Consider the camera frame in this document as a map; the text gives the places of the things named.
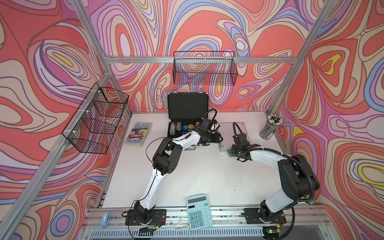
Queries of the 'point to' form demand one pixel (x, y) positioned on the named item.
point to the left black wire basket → (96, 120)
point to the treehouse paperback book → (138, 133)
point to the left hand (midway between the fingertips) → (222, 139)
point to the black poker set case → (186, 110)
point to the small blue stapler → (105, 218)
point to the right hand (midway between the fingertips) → (236, 154)
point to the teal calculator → (199, 212)
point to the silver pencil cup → (273, 122)
